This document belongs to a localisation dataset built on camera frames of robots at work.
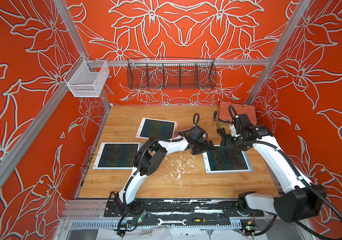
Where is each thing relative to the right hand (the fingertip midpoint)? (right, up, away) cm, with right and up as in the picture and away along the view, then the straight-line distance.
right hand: (227, 143), depth 78 cm
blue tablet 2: (+1, -13, +12) cm, 17 cm away
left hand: (-5, -6, +12) cm, 14 cm away
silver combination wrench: (-35, -36, -8) cm, 51 cm away
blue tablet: (-65, -11, +14) cm, 67 cm away
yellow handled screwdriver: (-15, -36, -8) cm, 40 cm away
